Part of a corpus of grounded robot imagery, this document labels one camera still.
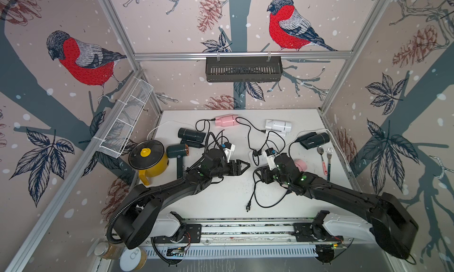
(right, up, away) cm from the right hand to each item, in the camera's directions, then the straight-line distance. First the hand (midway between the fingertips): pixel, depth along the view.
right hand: (259, 167), depth 84 cm
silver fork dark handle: (+42, +4, +14) cm, 44 cm away
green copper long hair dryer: (-43, +6, +10) cm, 44 cm away
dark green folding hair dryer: (+34, +12, +15) cm, 39 cm away
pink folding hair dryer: (-17, +24, +23) cm, 37 cm away
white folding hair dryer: (+17, +19, +22) cm, 34 cm away
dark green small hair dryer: (-37, +12, +19) cm, 43 cm away
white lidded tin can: (-50, -29, -20) cm, 61 cm away
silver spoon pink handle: (+38, +5, +16) cm, 42 cm away
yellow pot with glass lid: (-54, +4, +1) cm, 54 cm away
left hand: (-6, +3, -6) cm, 9 cm away
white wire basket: (-68, +15, -2) cm, 70 cm away
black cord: (-6, -17, -4) cm, 18 cm away
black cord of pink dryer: (-29, +24, +27) cm, 46 cm away
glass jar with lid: (-58, -25, -22) cm, 67 cm away
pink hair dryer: (+22, 0, +4) cm, 22 cm away
